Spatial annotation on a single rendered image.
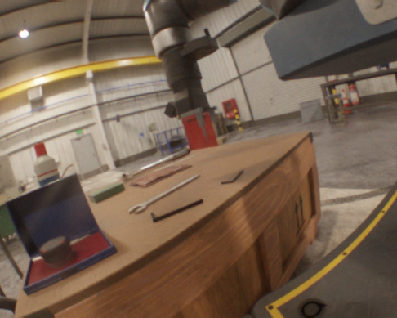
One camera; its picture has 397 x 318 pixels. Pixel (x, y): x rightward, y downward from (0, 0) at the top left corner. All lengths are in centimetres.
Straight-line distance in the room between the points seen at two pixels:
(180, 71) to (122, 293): 38
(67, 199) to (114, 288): 22
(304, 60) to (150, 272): 30
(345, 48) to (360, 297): 31
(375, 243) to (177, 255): 36
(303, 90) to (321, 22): 790
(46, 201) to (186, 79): 37
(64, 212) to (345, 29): 47
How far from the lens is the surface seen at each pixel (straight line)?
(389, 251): 41
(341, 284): 35
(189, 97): 37
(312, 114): 552
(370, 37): 15
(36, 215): 42
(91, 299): 26
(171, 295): 31
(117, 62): 1121
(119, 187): 70
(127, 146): 1054
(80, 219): 42
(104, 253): 28
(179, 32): 42
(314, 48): 18
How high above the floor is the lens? 60
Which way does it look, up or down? 8 degrees down
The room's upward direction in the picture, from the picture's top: 17 degrees counter-clockwise
